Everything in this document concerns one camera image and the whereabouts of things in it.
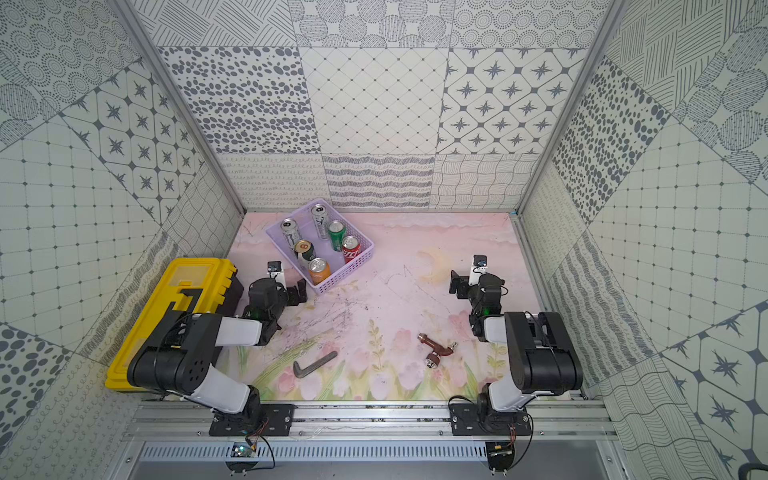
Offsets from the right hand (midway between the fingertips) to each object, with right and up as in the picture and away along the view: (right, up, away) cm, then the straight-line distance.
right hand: (468, 274), depth 95 cm
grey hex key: (-51, -26, -13) cm, 58 cm away
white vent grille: (-42, -40, -25) cm, 62 cm away
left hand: (-58, -1, 0) cm, 58 cm away
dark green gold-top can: (-53, +8, 0) cm, 54 cm away
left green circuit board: (-61, -40, -23) cm, 77 cm away
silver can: (-59, +15, +3) cm, 61 cm away
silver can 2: (-50, +18, +8) cm, 53 cm away
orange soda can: (-47, +2, -4) cm, 48 cm away
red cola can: (-39, +9, +2) cm, 40 cm away
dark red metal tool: (-13, -22, -13) cm, 29 cm away
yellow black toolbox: (-76, -1, -15) cm, 77 cm away
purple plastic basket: (-51, +8, +15) cm, 54 cm away
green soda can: (-44, +14, +6) cm, 46 cm away
